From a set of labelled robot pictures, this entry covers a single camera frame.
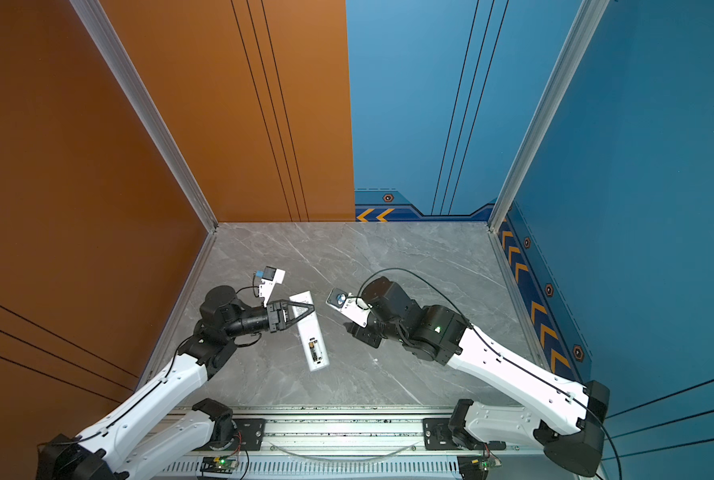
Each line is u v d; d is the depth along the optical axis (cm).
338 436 76
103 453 40
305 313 67
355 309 55
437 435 72
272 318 62
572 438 37
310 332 68
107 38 72
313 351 67
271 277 66
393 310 48
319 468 70
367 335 58
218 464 71
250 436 74
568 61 77
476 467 71
